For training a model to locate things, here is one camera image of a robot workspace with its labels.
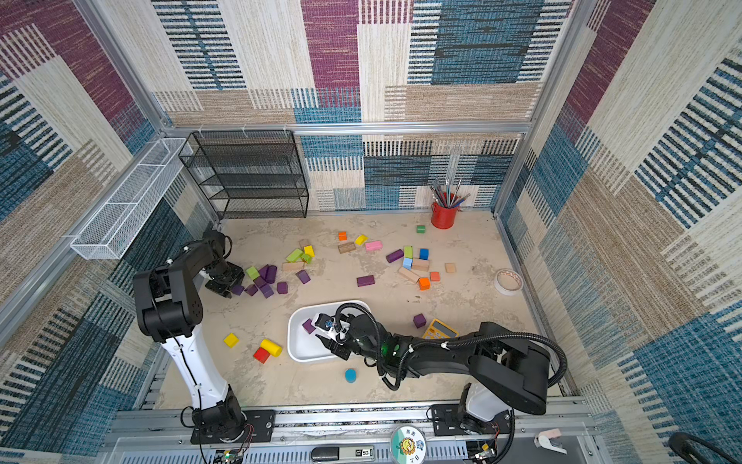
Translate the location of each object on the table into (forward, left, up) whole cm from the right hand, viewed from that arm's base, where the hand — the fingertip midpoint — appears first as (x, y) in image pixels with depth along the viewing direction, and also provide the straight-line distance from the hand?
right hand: (329, 326), depth 80 cm
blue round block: (-10, -6, -10) cm, 15 cm away
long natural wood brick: (+27, +16, -10) cm, 33 cm away
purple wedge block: (+22, +12, -9) cm, 27 cm away
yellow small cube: (0, +31, -10) cm, 32 cm away
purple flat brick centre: (+19, -8, -9) cm, 23 cm away
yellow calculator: (+2, -31, -9) cm, 32 cm away
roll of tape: (+19, -58, -10) cm, 61 cm away
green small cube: (+44, -30, -10) cm, 54 cm away
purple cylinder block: (+30, -19, -9) cm, 37 cm away
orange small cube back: (+41, 0, -10) cm, 42 cm away
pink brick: (+35, -12, -9) cm, 38 cm away
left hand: (+19, +34, -10) cm, 40 cm away
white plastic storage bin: (-2, +9, -10) cm, 14 cm away
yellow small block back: (+39, -7, -9) cm, 40 cm away
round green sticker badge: (-27, -19, -2) cm, 33 cm away
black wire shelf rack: (+56, +34, +9) cm, 66 cm away
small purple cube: (+3, +8, -8) cm, 12 cm away
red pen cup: (+47, -40, -7) cm, 62 cm away
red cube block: (-4, +21, -10) cm, 23 cm away
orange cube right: (+19, -29, -10) cm, 36 cm away
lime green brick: (+31, +17, -9) cm, 37 cm away
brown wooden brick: (+34, -1, -9) cm, 35 cm away
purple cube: (+5, -26, -8) cm, 28 cm away
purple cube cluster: (+18, +19, -10) cm, 28 cm away
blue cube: (+30, -30, -8) cm, 43 cm away
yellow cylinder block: (-3, +16, -8) cm, 19 cm away
